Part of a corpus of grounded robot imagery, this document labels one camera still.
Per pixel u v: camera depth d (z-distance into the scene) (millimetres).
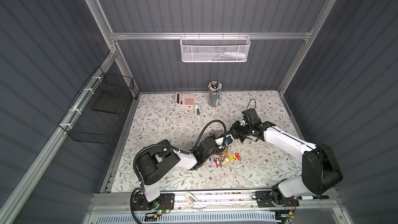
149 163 487
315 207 726
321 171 462
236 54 864
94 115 721
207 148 664
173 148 525
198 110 1079
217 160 866
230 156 886
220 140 752
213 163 859
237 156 892
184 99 1135
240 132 761
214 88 991
